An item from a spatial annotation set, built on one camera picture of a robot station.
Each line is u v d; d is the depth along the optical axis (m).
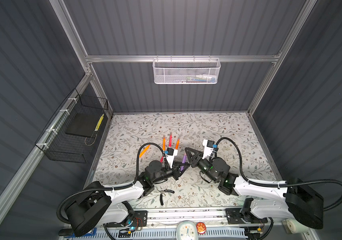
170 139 1.05
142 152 0.97
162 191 0.82
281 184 0.47
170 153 0.69
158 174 0.64
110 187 0.48
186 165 0.72
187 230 0.68
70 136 0.72
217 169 0.57
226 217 0.74
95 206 0.42
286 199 0.43
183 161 0.73
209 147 0.66
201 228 0.71
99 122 0.79
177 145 1.02
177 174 0.67
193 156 0.68
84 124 0.75
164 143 1.02
